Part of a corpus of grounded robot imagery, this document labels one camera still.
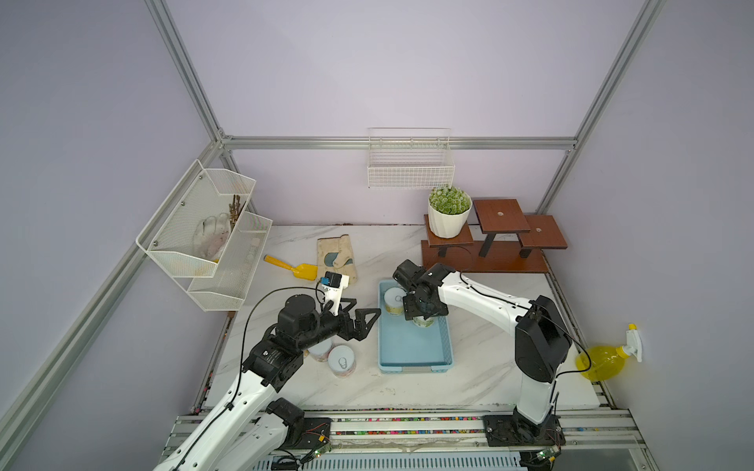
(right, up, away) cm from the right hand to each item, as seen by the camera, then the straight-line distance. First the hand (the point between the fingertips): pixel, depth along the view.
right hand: (424, 313), depth 88 cm
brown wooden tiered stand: (+34, +23, +16) cm, 44 cm away
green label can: (-1, -2, 0) cm, 3 cm away
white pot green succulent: (+7, +32, -1) cm, 33 cm away
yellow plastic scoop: (-43, +12, +18) cm, 48 cm away
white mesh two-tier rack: (-61, +23, -11) cm, 66 cm away
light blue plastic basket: (-6, -11, 0) cm, 12 cm away
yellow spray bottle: (+48, -11, -11) cm, 50 cm away
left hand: (-17, +4, -17) cm, 24 cm away
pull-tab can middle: (-31, -10, -6) cm, 33 cm away
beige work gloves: (-31, +18, +23) cm, 43 cm away
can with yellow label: (-9, +3, +4) cm, 11 cm away
